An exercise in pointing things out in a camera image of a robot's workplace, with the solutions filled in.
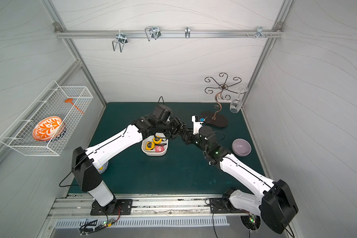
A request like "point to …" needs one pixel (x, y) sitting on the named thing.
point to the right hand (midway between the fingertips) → (183, 128)
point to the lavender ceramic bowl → (241, 147)
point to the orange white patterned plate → (47, 128)
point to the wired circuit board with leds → (88, 227)
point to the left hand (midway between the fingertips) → (187, 128)
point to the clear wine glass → (237, 103)
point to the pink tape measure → (159, 148)
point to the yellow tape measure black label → (149, 145)
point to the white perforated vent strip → (85, 223)
